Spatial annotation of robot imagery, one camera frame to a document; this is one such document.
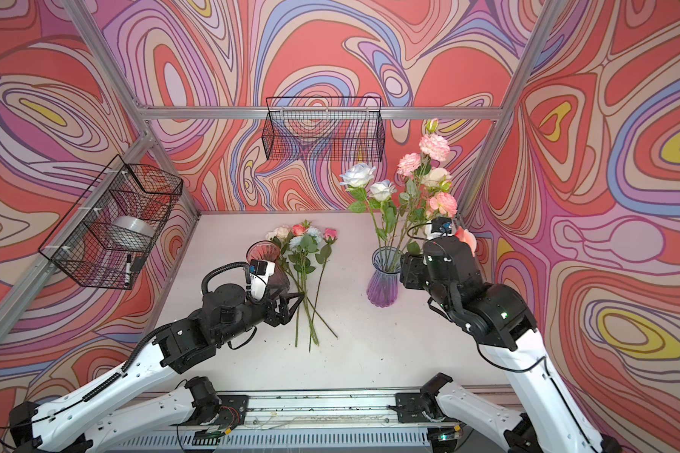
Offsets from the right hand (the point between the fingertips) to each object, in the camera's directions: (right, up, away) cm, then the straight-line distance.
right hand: (415, 266), depth 63 cm
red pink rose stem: (-32, +10, +45) cm, 56 cm away
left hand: (-28, -7, +5) cm, 29 cm away
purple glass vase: (-3, -10, +31) cm, 32 cm away
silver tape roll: (-71, +10, +11) cm, 73 cm away
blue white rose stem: (-5, +14, +12) cm, 19 cm away
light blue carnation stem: (-30, +4, +39) cm, 49 cm away
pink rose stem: (-21, +7, +45) cm, 50 cm away
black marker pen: (-72, -3, +9) cm, 72 cm away
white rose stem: (-40, +8, +45) cm, 61 cm away
